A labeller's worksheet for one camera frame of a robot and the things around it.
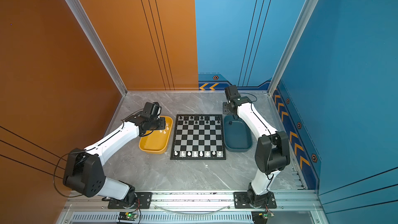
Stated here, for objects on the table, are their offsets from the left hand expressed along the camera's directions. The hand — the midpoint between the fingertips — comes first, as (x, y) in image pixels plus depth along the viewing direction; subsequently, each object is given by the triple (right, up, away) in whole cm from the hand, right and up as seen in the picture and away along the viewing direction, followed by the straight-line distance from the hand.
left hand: (163, 121), depth 89 cm
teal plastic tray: (+44, -11, +6) cm, 46 cm away
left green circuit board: (-12, -42, -18) cm, 47 cm away
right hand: (+38, +7, +2) cm, 38 cm away
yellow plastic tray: (-5, -12, +3) cm, 13 cm away
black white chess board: (+20, -10, +5) cm, 23 cm away
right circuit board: (+50, -43, -18) cm, 68 cm away
